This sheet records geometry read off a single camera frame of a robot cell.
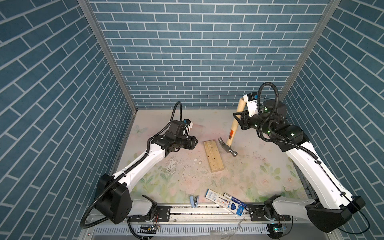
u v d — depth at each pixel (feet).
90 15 2.37
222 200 2.52
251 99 1.81
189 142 2.35
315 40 2.70
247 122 1.92
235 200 2.53
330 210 1.28
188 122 2.40
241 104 2.00
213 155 2.99
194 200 2.52
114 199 1.31
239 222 2.38
